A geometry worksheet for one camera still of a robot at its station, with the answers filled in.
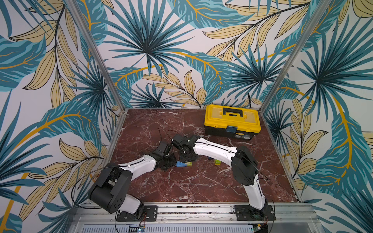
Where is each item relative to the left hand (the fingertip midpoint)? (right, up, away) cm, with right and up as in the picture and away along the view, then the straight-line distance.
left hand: (176, 163), depth 89 cm
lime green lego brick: (+8, 0, 0) cm, 8 cm away
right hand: (+5, +3, -1) cm, 6 cm away
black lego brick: (+16, +10, -30) cm, 35 cm away
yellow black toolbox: (+38, +26, +1) cm, 46 cm away
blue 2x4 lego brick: (+2, 0, 0) cm, 2 cm away
